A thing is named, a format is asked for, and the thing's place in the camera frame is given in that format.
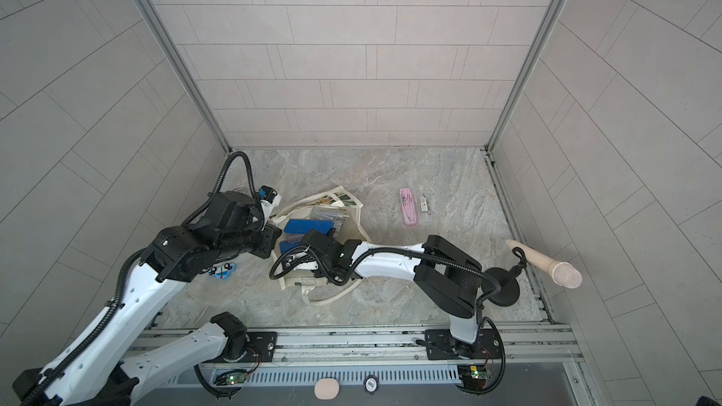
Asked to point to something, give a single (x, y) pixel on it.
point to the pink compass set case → (408, 207)
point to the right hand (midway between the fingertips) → (316, 252)
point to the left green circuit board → (236, 378)
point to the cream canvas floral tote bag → (353, 229)
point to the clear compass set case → (423, 204)
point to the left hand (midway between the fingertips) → (288, 231)
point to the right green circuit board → (474, 378)
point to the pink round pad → (326, 388)
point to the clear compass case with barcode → (338, 215)
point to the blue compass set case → (303, 226)
